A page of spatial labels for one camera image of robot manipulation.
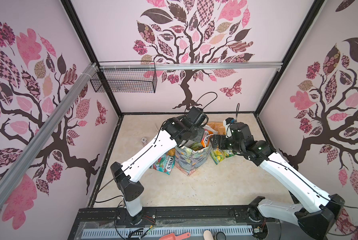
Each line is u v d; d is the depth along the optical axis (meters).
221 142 0.64
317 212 0.38
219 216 0.75
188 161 0.76
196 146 0.93
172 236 0.68
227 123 0.66
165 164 0.88
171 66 0.94
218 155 0.92
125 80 1.22
